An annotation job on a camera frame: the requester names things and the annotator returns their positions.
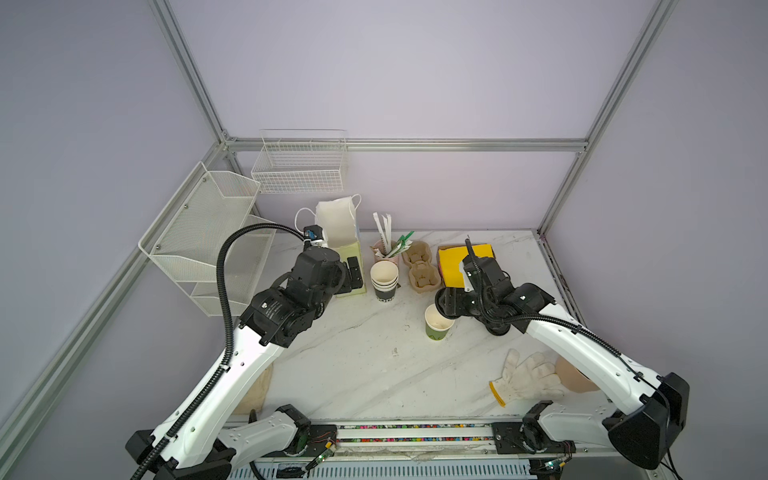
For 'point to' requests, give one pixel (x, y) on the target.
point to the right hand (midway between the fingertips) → (448, 299)
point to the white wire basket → (300, 161)
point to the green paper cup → (436, 326)
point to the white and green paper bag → (337, 224)
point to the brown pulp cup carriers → (423, 277)
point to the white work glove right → (534, 379)
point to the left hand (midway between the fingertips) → (336, 267)
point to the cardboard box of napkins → (441, 247)
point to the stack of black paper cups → (384, 276)
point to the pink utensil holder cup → (380, 254)
